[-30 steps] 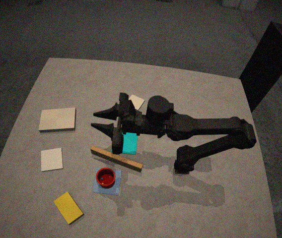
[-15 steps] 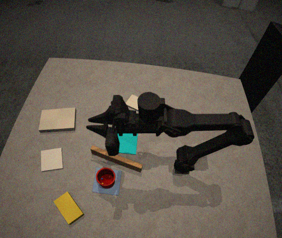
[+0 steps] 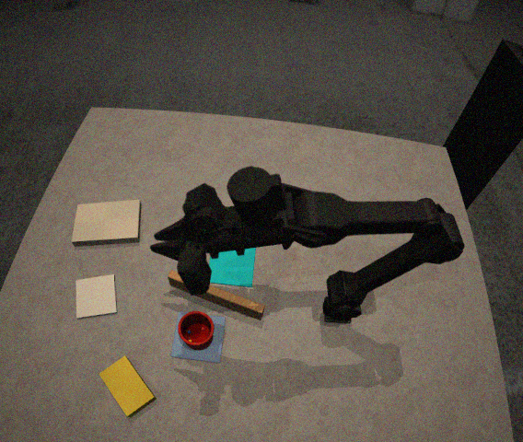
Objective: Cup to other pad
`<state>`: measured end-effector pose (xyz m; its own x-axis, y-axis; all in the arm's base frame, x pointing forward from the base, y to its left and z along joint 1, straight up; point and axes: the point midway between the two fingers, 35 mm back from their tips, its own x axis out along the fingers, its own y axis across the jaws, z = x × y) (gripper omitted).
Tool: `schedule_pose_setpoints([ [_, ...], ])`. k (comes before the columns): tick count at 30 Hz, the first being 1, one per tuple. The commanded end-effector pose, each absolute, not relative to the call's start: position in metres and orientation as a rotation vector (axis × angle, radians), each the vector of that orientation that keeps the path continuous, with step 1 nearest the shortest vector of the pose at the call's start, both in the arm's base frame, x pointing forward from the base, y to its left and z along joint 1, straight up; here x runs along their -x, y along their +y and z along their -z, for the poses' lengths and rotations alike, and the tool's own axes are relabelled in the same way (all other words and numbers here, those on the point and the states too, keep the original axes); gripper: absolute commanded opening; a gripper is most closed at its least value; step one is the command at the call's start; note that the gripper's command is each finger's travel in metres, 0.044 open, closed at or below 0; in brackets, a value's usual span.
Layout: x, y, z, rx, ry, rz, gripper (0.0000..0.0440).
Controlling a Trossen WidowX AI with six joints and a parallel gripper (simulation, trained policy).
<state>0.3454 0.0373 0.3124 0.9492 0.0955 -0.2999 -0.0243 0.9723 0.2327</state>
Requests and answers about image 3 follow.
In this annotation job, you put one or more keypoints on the beige flat square tile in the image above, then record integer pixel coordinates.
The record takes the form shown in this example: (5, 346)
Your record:
(96, 296)

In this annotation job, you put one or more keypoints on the red cup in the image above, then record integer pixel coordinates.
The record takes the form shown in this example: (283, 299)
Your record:
(194, 321)

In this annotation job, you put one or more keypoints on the yellow rectangular block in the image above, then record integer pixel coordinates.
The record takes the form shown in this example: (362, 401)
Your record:
(127, 387)

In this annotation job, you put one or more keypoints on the tan flat rectangular block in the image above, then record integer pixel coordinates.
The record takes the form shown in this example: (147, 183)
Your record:
(107, 223)

